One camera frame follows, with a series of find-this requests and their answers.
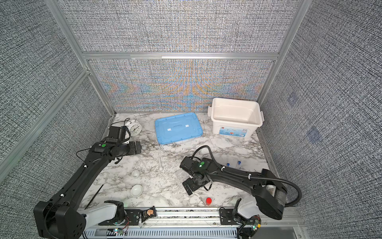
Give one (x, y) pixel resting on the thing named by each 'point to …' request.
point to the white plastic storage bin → (235, 117)
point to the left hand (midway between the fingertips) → (133, 147)
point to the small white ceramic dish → (135, 174)
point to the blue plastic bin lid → (177, 128)
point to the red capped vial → (208, 201)
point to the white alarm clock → (135, 127)
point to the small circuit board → (146, 213)
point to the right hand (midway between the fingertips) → (194, 185)
